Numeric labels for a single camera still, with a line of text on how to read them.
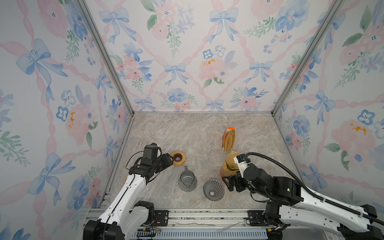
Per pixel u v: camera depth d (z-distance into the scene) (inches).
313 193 17.8
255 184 20.0
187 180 34.0
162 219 29.3
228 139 37.4
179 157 37.3
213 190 31.7
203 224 28.7
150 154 24.6
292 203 18.3
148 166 24.3
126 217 16.7
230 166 30.2
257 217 28.9
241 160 24.0
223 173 34.7
